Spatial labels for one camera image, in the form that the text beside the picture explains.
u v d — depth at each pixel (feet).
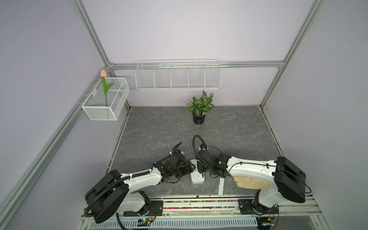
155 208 2.43
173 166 2.16
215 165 2.02
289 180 1.41
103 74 2.71
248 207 2.43
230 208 2.47
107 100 2.66
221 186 2.65
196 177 2.64
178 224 5.17
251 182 2.65
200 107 2.89
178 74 3.21
